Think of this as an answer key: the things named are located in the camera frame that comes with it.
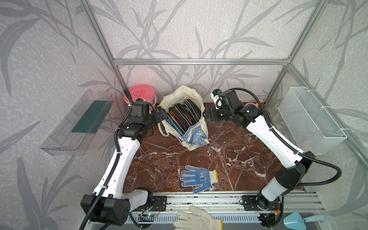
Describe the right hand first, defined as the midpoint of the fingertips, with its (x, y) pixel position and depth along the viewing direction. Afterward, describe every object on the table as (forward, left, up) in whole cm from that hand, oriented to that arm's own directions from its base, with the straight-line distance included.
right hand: (208, 111), depth 75 cm
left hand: (-1, +26, 0) cm, 26 cm away
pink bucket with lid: (+31, +44, -12) cm, 55 cm away
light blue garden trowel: (-45, -40, -30) cm, 67 cm away
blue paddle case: (+2, +21, -13) cm, 25 cm away
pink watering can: (+26, -40, -22) cm, 53 cm away
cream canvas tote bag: (+17, +15, -14) cm, 26 cm away
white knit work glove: (-44, +7, -30) cm, 54 cm away
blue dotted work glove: (-24, +6, -30) cm, 39 cm away
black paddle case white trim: (+12, +8, -12) cm, 18 cm away
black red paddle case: (+8, +15, -14) cm, 22 cm away
